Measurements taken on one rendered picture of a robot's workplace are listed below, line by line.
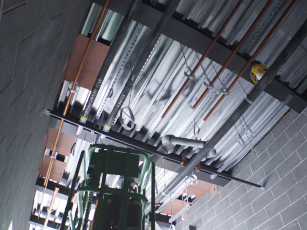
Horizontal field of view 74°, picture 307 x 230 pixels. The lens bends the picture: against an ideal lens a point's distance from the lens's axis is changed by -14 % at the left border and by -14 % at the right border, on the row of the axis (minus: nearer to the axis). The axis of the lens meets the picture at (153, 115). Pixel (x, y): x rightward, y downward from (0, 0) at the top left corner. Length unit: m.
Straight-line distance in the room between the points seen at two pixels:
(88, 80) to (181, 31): 1.31
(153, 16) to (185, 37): 0.40
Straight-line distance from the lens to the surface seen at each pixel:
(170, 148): 2.96
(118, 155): 2.12
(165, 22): 2.09
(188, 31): 2.50
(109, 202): 1.90
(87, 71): 2.97
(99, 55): 2.84
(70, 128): 3.32
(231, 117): 2.35
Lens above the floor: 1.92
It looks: 53 degrees up
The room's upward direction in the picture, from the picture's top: straight up
